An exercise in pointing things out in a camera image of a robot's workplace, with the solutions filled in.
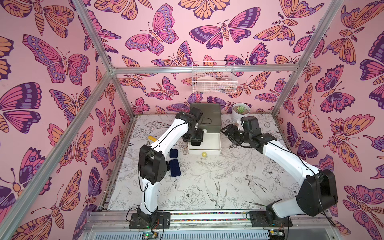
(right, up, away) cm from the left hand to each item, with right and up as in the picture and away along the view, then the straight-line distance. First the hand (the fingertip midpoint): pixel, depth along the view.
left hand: (199, 139), depth 88 cm
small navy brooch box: (-17, -9, +9) cm, 21 cm away
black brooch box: (-2, -2, -2) cm, 3 cm away
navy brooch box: (-16, -16, +4) cm, 23 cm away
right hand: (+11, +4, -6) cm, 13 cm away
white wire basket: (+9, +40, +7) cm, 41 cm away
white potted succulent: (+30, +20, +21) cm, 42 cm away
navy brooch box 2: (-14, -20, +1) cm, 25 cm away
